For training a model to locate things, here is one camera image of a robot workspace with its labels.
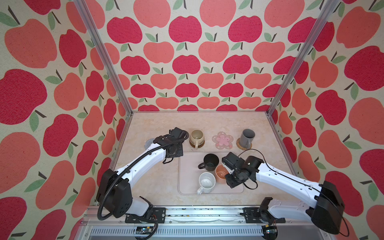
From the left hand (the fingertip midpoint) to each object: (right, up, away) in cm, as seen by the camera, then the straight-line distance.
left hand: (180, 153), depth 84 cm
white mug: (+16, -16, 0) cm, 23 cm away
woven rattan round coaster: (+39, +4, +18) cm, 43 cm away
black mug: (+18, -6, +5) cm, 20 cm away
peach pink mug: (+24, -12, +2) cm, 27 cm away
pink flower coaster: (+29, +5, +20) cm, 36 cm away
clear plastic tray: (+5, -15, +9) cm, 18 cm away
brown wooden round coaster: (+12, +2, +13) cm, 17 cm away
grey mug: (+40, +8, +8) cm, 42 cm away
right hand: (+29, -14, -5) cm, 32 cm away
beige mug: (+10, +7, +17) cm, 21 cm away
